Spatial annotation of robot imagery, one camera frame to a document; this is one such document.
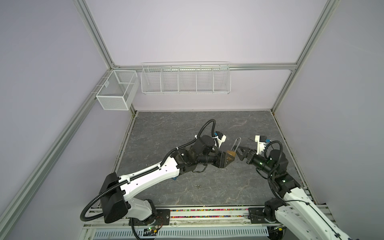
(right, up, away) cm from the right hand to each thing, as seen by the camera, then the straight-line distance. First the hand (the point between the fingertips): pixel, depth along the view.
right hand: (237, 149), depth 73 cm
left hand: (-5, -4, -6) cm, 9 cm away
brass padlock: (-4, -1, -5) cm, 6 cm away
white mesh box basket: (-73, +35, +25) cm, 84 cm away
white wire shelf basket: (-27, +43, +25) cm, 57 cm away
